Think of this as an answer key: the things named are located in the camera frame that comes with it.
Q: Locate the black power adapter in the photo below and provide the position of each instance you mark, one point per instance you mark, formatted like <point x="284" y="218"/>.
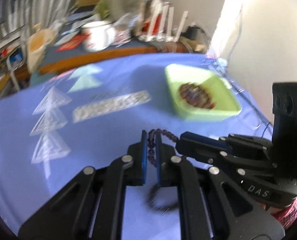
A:
<point x="196" y="31"/>

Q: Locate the green plastic tray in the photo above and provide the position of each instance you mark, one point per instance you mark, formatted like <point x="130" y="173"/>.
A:
<point x="213" y="85"/>

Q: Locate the white enamel mug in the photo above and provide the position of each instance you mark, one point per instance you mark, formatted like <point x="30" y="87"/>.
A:
<point x="98" y="40"/>

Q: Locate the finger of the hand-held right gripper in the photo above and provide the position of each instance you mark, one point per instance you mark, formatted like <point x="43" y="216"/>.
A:
<point x="201" y="138"/>
<point x="201" y="152"/>

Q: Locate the clear glass jar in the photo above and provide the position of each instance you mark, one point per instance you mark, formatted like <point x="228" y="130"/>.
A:
<point x="124" y="30"/>

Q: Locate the white rack with red item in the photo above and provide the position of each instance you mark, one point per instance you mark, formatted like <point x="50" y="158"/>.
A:
<point x="153" y="38"/>

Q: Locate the red packet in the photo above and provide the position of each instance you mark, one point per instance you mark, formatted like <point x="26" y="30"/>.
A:
<point x="71" y="43"/>

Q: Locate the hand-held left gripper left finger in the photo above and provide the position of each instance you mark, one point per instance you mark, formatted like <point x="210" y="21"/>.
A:
<point x="144" y="155"/>

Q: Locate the wooden desk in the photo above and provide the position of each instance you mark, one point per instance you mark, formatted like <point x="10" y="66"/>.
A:
<point x="101" y="55"/>

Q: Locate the blue printed tablecloth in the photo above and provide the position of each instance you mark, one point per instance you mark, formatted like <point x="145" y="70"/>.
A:
<point x="101" y="142"/>

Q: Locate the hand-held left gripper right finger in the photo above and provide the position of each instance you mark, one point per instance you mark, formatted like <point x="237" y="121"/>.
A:
<point x="159" y="160"/>

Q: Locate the beige power strip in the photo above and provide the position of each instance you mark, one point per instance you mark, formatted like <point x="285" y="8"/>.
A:
<point x="196" y="45"/>

